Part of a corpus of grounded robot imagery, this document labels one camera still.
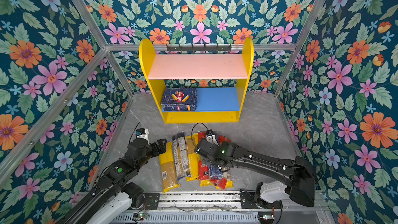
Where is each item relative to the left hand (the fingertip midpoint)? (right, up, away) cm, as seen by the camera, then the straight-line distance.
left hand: (162, 139), depth 77 cm
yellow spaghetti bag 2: (+22, -22, 0) cm, 31 cm away
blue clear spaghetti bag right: (+9, -10, +9) cm, 16 cm away
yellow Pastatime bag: (+14, -12, +8) cm, 20 cm away
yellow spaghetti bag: (+3, -21, +1) cm, 21 cm away
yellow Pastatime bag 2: (+16, -2, +17) cm, 23 cm away
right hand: (+24, -7, -1) cm, 25 cm away
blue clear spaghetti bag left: (+5, -11, +9) cm, 15 cm away
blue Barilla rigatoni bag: (+6, +21, +13) cm, 26 cm away
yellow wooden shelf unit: (+26, +18, +13) cm, 34 cm away
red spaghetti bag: (+21, -16, +1) cm, 26 cm away
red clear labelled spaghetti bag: (+29, -20, -2) cm, 35 cm away
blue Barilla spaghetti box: (+27, -15, -3) cm, 31 cm away
